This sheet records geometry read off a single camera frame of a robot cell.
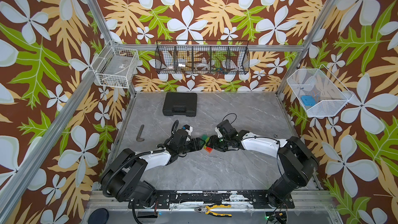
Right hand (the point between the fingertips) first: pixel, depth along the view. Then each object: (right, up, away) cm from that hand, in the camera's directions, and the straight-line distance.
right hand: (207, 145), depth 88 cm
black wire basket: (-3, +54, +10) cm, 55 cm away
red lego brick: (+1, -3, +3) cm, 5 cm away
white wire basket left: (-52, +45, -1) cm, 69 cm away
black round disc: (-50, -28, -19) cm, 60 cm away
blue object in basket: (+53, +26, -7) cm, 60 cm away
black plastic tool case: (-17, +24, +18) cm, 35 cm away
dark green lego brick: (-1, +4, +6) cm, 7 cm away
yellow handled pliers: (-2, -26, -17) cm, 31 cm away
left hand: (-3, +2, 0) cm, 4 cm away
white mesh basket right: (+60, +29, -5) cm, 67 cm away
